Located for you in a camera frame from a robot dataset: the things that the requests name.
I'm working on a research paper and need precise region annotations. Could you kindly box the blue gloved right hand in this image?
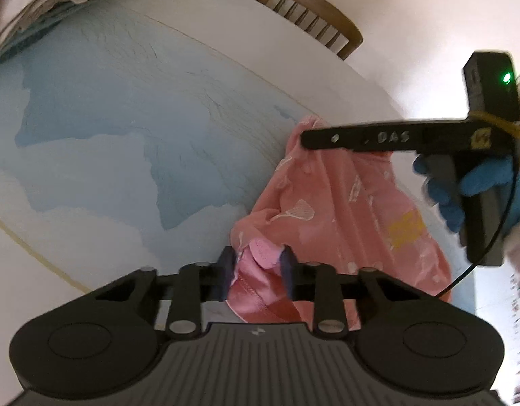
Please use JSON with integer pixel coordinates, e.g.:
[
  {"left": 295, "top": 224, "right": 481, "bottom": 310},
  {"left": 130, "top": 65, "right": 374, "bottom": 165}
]
[{"left": 413, "top": 156, "right": 520, "bottom": 248}]

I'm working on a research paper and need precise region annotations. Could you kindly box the pink tennis print shirt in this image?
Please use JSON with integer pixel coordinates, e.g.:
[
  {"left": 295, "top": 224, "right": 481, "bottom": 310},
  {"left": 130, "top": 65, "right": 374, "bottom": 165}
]
[{"left": 227, "top": 115, "right": 452, "bottom": 323}]

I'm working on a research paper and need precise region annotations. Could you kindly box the brown wooden chair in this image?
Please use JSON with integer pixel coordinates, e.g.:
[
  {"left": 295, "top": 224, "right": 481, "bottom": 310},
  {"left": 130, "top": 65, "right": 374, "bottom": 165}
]
[{"left": 256, "top": 0, "right": 363, "bottom": 61}]

